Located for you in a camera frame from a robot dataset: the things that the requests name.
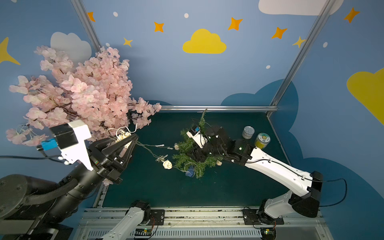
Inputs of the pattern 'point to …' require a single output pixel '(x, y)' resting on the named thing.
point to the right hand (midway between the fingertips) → (192, 147)
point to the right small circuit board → (268, 233)
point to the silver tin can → (248, 132)
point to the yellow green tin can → (262, 140)
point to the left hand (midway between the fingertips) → (130, 130)
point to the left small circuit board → (143, 232)
